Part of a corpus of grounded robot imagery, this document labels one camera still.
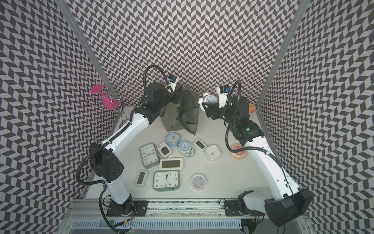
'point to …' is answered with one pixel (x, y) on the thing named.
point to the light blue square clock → (173, 139)
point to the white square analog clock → (212, 152)
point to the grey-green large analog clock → (166, 180)
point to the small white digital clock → (199, 145)
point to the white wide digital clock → (171, 164)
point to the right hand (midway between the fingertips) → (210, 105)
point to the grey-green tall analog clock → (150, 155)
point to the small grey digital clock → (141, 178)
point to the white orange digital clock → (164, 149)
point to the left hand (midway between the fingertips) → (180, 87)
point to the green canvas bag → (183, 115)
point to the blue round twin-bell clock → (184, 148)
